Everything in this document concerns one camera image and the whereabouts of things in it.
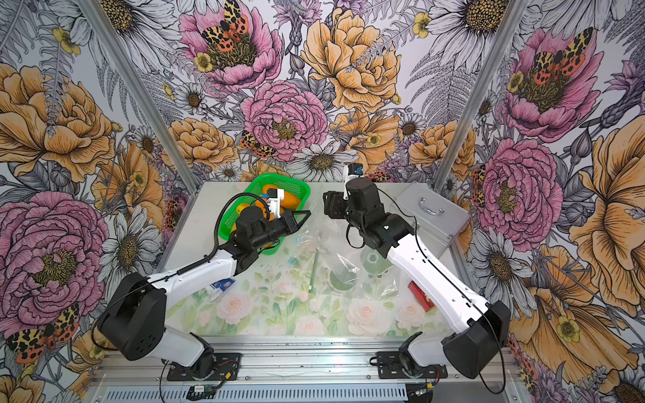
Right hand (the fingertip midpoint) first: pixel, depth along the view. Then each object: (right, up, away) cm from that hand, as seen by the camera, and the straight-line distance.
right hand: (331, 202), depth 74 cm
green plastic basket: (-23, +2, 0) cm, 23 cm away
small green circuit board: (-37, -53, -2) cm, 65 cm away
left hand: (-6, -5, +5) cm, 10 cm away
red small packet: (+31, -33, +9) cm, 46 cm away
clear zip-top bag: (-3, -21, +20) cm, 29 cm away
